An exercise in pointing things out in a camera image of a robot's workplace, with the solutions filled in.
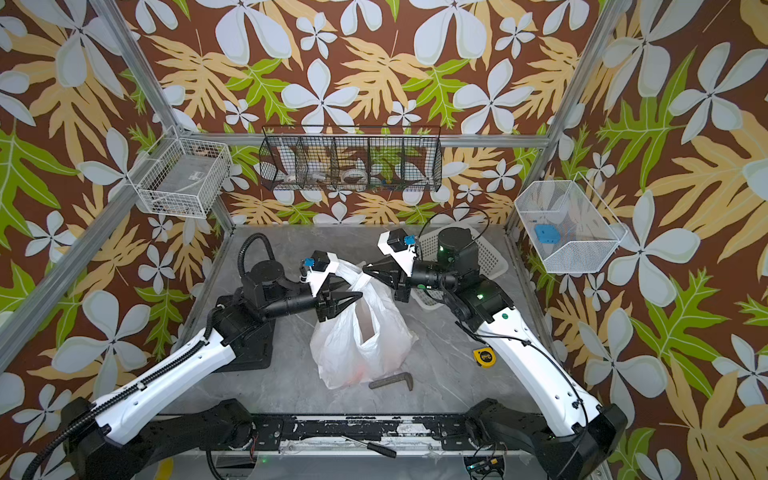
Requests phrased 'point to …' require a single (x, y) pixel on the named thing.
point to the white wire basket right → (589, 231)
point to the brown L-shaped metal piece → (406, 375)
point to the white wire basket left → (180, 176)
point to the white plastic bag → (369, 340)
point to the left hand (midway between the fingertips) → (357, 282)
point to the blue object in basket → (547, 233)
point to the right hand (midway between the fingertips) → (367, 269)
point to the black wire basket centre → (352, 158)
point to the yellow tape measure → (485, 357)
